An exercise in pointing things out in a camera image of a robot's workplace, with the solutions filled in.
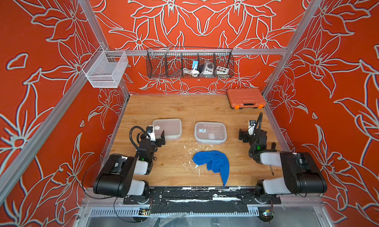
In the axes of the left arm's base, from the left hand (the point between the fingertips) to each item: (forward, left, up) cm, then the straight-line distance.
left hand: (155, 130), depth 89 cm
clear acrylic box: (+30, +36, +22) cm, 52 cm away
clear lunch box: (+4, -34, -5) cm, 35 cm away
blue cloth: (-15, -37, -5) cm, 41 cm away
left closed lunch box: (+5, -9, -3) cm, 11 cm away
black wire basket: (+42, -3, +21) cm, 47 cm away
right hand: (+7, -57, -1) cm, 57 cm away
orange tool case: (+38, -65, -6) cm, 75 cm away
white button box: (+35, -40, +21) cm, 57 cm away
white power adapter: (+33, -32, +24) cm, 52 cm away
